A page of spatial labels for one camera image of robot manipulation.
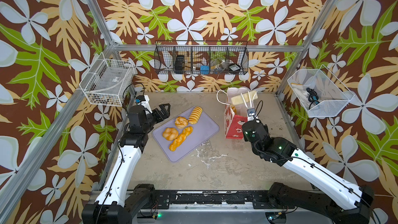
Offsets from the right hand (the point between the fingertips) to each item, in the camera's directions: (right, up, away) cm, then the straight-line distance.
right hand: (249, 123), depth 73 cm
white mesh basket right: (+41, +14, +8) cm, 45 cm away
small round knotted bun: (-36, -2, +25) cm, 44 cm away
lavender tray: (-22, -7, +28) cm, 36 cm away
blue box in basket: (-21, +31, +22) cm, 44 cm away
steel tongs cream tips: (-1, +8, -5) cm, 9 cm away
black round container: (-2, +32, +22) cm, 39 cm away
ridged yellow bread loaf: (-27, +2, +29) cm, 39 cm away
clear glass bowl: (-12, +34, +21) cm, 42 cm away
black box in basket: (-38, +36, +25) cm, 58 cm away
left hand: (-42, +8, +2) cm, 43 cm away
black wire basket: (-4, +40, +25) cm, 47 cm away
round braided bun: (-42, -9, +21) cm, 48 cm away
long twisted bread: (-36, -12, +19) cm, 43 cm away
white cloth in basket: (+32, +16, +11) cm, 38 cm away
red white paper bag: (-6, +4, +3) cm, 8 cm away
